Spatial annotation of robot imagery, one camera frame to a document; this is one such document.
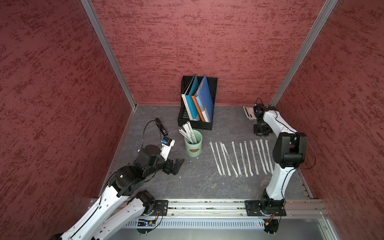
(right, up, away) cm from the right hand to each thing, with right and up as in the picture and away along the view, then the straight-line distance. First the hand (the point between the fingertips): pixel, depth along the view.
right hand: (262, 136), depth 92 cm
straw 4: (-21, -15, 0) cm, 26 cm away
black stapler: (-68, +5, +16) cm, 70 cm away
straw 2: (-27, -14, 0) cm, 31 cm away
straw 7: (-9, -15, 0) cm, 17 cm away
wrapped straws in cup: (-47, +2, -6) cm, 47 cm away
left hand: (-53, -8, -22) cm, 58 cm away
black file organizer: (-51, +11, +19) cm, 55 cm away
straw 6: (-12, -13, +2) cm, 18 cm away
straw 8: (-1, -14, 0) cm, 14 cm away
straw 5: (-16, -14, 0) cm, 22 cm away
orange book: (-43, +22, -4) cm, 48 cm away
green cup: (-43, -8, -5) cm, 44 cm away
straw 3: (-23, -21, -6) cm, 31 cm away
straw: (-30, -14, +1) cm, 33 cm away
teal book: (-46, +23, -4) cm, 51 cm away
